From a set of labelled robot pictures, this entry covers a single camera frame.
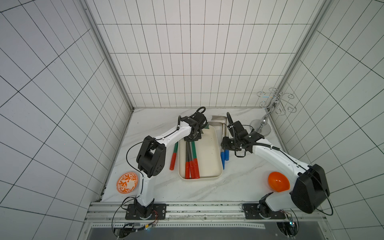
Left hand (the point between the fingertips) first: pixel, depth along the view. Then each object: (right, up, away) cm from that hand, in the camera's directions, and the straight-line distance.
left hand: (192, 140), depth 91 cm
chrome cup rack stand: (+49, +24, -6) cm, 55 cm away
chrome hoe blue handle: (+20, -9, +1) cm, 22 cm away
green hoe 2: (-11, -10, +1) cm, 15 cm away
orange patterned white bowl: (-36, -22, -10) cm, 44 cm away
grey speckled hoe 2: (0, -13, -6) cm, 14 cm away
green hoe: (+2, -14, -12) cm, 18 cm away
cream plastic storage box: (+10, -9, +1) cm, 14 cm away
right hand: (+19, 0, -6) cm, 20 cm away
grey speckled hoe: (-3, -12, -4) cm, 13 cm away
